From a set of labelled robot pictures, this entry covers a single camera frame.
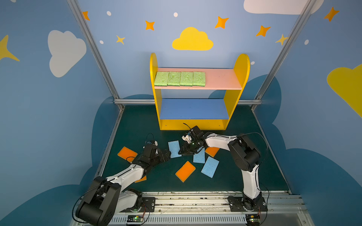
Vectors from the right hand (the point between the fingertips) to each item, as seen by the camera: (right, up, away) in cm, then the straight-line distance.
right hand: (181, 152), depth 92 cm
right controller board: (+37, -30, -20) cm, 52 cm away
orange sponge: (+3, -10, -6) cm, 12 cm away
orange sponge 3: (-23, -14, -8) cm, 29 cm away
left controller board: (-24, -29, -20) cm, 43 cm away
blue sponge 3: (+19, -8, -4) cm, 21 cm away
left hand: (-10, 0, -2) cm, 10 cm away
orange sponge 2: (+21, +1, +2) cm, 21 cm away
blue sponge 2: (+12, -3, -1) cm, 13 cm away
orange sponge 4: (-36, -1, 0) cm, 36 cm away
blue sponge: (-5, +2, +4) cm, 7 cm away
